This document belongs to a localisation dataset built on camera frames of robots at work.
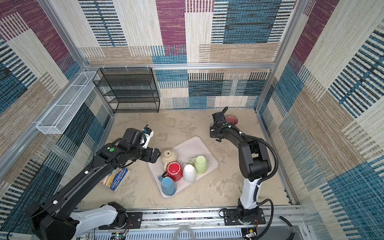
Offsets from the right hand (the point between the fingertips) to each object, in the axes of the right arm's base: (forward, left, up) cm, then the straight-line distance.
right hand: (216, 133), depth 98 cm
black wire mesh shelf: (+33, +60, +12) cm, 69 cm away
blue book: (-26, +60, -5) cm, 65 cm away
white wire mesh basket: (-6, +77, +27) cm, 82 cm away
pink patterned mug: (+10, -11, +3) cm, 15 cm away
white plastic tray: (-4, +15, -10) cm, 18 cm away
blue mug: (-33, +28, +4) cm, 43 cm away
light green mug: (-22, +11, +4) cm, 25 cm away
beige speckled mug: (-16, +30, +2) cm, 34 cm away
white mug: (-27, +17, +2) cm, 32 cm away
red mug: (-24, +26, +1) cm, 35 cm away
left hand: (-18, +35, +13) cm, 42 cm away
